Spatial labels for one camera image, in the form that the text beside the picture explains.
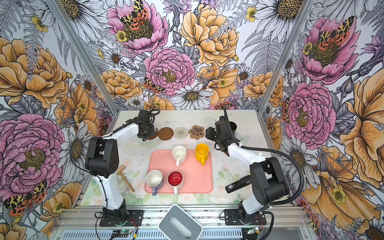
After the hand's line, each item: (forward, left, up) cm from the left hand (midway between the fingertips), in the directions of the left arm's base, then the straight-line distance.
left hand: (149, 136), depth 99 cm
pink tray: (-26, -31, -6) cm, 41 cm away
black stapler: (-31, -53, -3) cm, 61 cm away
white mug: (-13, -20, -1) cm, 24 cm away
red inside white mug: (-27, -18, -4) cm, 33 cm away
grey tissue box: (-48, -21, -5) cm, 53 cm away
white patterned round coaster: (+7, -20, -6) cm, 22 cm away
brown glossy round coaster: (+5, -1, -7) cm, 8 cm away
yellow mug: (-12, -34, -2) cm, 36 cm away
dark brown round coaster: (+7, -9, -6) cm, 13 cm away
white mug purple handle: (-26, -6, -3) cm, 27 cm away
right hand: (-5, -38, +7) cm, 39 cm away
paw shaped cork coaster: (+7, -31, -6) cm, 32 cm away
